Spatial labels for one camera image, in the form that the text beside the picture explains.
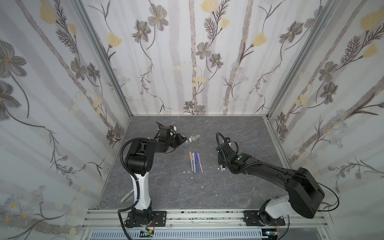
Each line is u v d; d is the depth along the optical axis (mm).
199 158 956
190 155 978
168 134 845
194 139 1049
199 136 1073
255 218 733
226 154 662
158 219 733
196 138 1061
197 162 937
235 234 702
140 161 552
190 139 1043
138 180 573
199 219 749
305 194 429
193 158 954
